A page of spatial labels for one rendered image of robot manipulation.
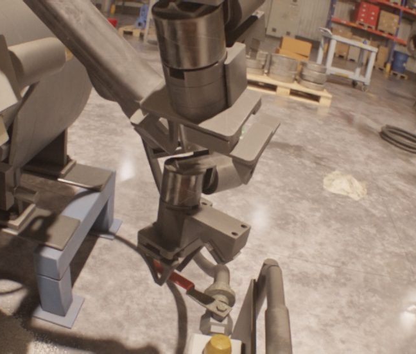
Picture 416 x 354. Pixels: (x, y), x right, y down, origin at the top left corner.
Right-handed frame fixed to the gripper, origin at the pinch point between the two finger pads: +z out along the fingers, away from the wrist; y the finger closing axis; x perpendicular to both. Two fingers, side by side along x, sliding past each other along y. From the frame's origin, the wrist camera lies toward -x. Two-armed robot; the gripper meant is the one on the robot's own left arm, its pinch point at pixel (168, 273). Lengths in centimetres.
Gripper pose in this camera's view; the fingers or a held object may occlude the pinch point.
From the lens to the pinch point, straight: 62.5
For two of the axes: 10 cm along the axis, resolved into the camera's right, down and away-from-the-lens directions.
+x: -8.2, -3.7, 4.3
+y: 5.4, -2.8, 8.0
